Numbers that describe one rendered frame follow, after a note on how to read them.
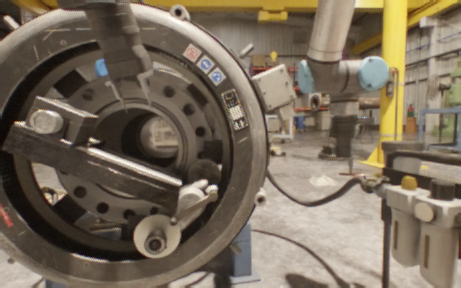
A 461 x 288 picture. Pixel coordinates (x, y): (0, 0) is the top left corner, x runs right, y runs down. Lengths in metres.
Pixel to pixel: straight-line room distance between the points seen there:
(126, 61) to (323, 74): 0.49
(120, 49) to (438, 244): 0.86
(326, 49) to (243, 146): 0.32
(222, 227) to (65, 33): 0.59
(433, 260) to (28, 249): 1.00
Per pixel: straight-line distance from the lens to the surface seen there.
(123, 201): 0.79
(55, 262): 0.75
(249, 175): 0.63
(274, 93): 0.68
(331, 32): 0.68
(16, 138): 0.69
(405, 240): 0.91
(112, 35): 0.47
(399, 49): 4.10
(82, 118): 0.57
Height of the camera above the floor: 0.67
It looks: 5 degrees down
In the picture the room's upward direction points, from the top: 1 degrees counter-clockwise
